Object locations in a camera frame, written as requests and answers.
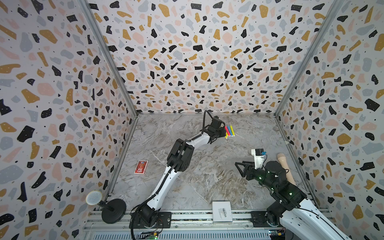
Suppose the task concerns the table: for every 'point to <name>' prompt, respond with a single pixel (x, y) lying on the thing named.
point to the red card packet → (141, 167)
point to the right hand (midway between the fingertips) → (237, 161)
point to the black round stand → (113, 210)
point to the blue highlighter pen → (231, 134)
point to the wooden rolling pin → (282, 161)
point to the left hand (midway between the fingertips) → (228, 129)
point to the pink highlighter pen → (227, 131)
